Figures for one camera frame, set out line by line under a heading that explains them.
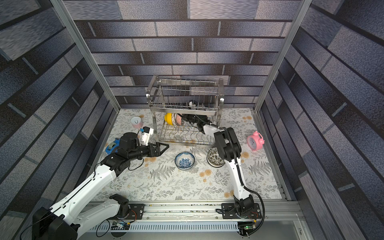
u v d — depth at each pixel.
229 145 0.62
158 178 0.85
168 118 1.01
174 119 0.98
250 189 0.64
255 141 0.90
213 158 0.88
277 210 0.77
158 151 0.66
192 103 1.06
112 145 0.93
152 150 0.66
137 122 1.04
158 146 0.67
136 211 0.74
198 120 0.85
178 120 0.98
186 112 0.72
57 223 0.38
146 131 0.69
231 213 0.73
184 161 0.88
